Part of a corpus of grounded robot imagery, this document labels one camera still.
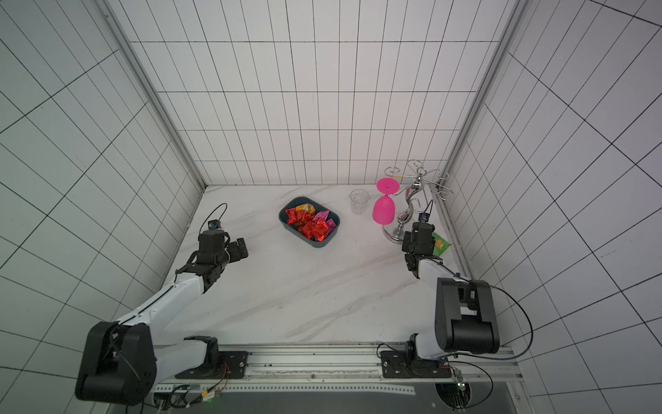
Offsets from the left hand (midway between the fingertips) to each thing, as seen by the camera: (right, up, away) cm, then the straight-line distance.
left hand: (230, 249), depth 90 cm
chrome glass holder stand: (+63, +23, -6) cm, 68 cm away
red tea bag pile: (+32, +6, +5) cm, 33 cm away
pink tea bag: (+32, +12, +11) cm, 36 cm away
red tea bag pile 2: (+27, +7, +6) cm, 29 cm away
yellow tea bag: (+26, +15, +14) cm, 33 cm away
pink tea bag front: (+36, +9, +10) cm, 38 cm away
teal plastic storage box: (+19, +16, +17) cm, 30 cm away
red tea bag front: (+25, +11, +6) cm, 28 cm away
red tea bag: (+21, +11, +11) cm, 26 cm away
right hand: (+66, +6, +5) cm, 66 cm away
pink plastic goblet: (+54, +15, -3) cm, 56 cm away
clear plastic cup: (+48, +19, +21) cm, 56 cm away
